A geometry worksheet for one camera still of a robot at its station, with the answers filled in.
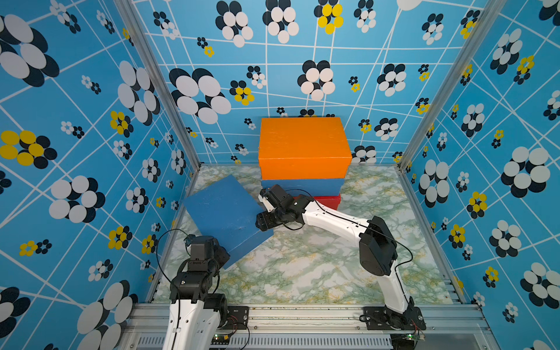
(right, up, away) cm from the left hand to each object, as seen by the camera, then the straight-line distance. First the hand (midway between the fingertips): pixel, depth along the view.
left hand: (225, 248), depth 77 cm
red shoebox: (+42, +16, +14) cm, 47 cm away
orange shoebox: (+28, +36, +1) cm, 46 cm away
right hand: (+13, +9, +8) cm, 18 cm away
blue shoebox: (+34, +22, +11) cm, 42 cm away
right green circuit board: (+62, -25, -10) cm, 68 cm away
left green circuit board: (0, -28, -6) cm, 29 cm away
